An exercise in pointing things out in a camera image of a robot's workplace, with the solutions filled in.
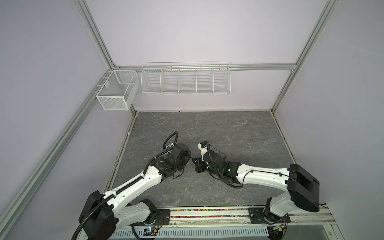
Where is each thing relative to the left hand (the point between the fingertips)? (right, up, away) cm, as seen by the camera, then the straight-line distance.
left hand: (190, 155), depth 80 cm
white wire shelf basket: (-4, +48, +18) cm, 51 cm away
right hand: (+1, -3, -2) cm, 3 cm away
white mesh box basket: (-49, +39, +19) cm, 66 cm away
